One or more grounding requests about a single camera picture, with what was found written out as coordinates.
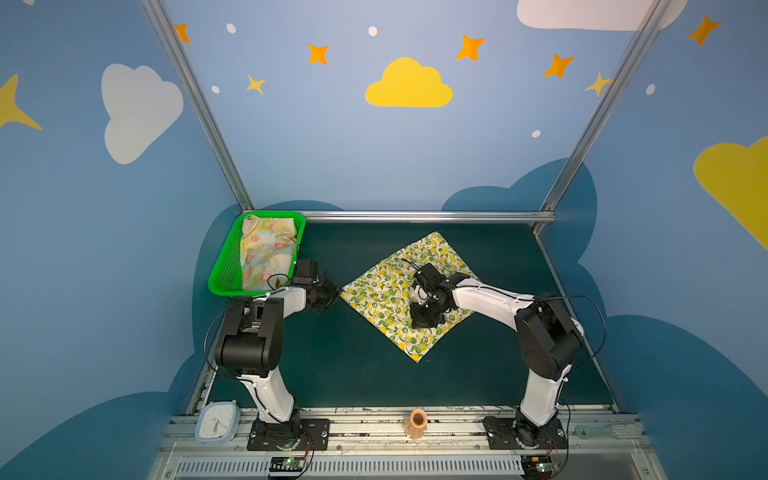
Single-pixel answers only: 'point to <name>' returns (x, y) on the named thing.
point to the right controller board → (538, 466)
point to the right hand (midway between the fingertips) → (414, 322)
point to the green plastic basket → (226, 277)
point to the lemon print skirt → (386, 296)
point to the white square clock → (218, 422)
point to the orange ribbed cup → (416, 424)
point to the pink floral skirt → (267, 246)
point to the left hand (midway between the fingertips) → (345, 291)
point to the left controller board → (286, 466)
